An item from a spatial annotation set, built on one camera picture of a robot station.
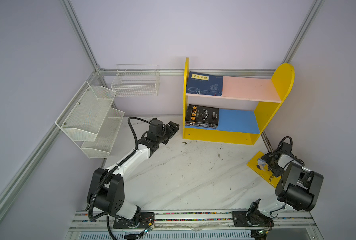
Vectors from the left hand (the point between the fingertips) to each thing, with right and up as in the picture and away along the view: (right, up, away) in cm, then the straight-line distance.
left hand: (175, 129), depth 84 cm
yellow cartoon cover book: (+51, -22, +8) cm, 56 cm away
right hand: (+59, -21, +6) cm, 62 cm away
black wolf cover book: (+21, +2, +9) cm, 23 cm away
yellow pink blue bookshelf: (+44, +2, +11) cm, 45 cm away
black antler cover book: (+16, +10, +11) cm, 22 cm away
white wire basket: (-29, +32, +11) cm, 45 cm away
